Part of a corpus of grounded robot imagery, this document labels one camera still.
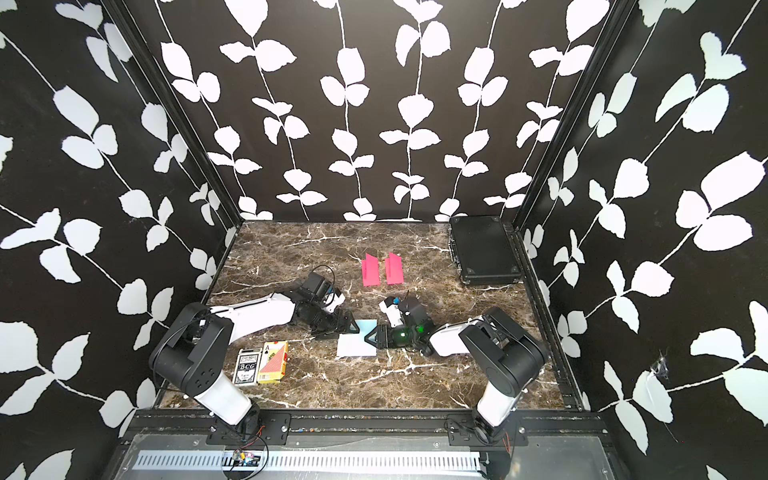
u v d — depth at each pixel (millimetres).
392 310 839
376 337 838
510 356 471
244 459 705
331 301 811
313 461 701
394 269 1041
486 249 1191
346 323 807
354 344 848
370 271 1020
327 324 798
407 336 779
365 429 749
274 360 846
